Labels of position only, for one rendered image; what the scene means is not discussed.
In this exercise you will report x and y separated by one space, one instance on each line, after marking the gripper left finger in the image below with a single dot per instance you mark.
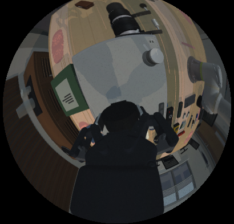
79 142

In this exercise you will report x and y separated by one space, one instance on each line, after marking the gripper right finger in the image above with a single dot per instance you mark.
167 130

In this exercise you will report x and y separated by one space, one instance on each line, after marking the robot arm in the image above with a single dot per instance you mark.
211 85

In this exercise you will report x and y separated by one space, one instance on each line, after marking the light grey projector body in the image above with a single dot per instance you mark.
121 72

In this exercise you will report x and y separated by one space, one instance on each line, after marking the grey shift dial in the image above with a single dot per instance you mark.
153 56

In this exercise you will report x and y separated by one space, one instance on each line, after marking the black projector lens barrel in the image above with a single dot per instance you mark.
123 22

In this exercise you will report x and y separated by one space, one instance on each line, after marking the black lens cap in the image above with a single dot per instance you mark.
115 8

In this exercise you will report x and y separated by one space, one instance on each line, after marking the yellow handheld device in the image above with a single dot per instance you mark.
176 127

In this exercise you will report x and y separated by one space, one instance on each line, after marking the red cylinder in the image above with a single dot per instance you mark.
181 133

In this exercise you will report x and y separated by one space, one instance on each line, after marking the teal small card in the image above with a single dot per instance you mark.
183 124

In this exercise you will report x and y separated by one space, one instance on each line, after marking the black remote with red button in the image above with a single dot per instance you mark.
169 113

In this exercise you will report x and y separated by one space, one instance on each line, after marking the grey remote control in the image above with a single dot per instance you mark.
161 108

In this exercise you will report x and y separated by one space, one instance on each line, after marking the slim black remote control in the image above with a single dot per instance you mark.
179 109

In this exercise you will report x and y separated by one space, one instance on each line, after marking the black grille box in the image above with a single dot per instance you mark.
194 143

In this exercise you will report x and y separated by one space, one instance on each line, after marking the black flat box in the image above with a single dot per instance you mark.
189 100

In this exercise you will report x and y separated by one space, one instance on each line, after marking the window with blinds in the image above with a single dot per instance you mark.
177 182

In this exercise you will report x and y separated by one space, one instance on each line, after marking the green book with white label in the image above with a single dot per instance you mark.
69 89

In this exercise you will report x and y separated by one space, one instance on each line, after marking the brown wooden cabinet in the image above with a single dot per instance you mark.
43 96

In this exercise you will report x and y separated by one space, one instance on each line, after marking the white cylinder fitting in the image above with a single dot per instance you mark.
25 102

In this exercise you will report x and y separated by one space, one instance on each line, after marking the small white cylinder adapter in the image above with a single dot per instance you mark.
155 23

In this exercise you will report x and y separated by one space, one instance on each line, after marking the black ball-headed pin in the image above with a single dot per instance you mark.
143 5

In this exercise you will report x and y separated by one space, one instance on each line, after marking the brown leather wallet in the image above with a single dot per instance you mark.
84 4

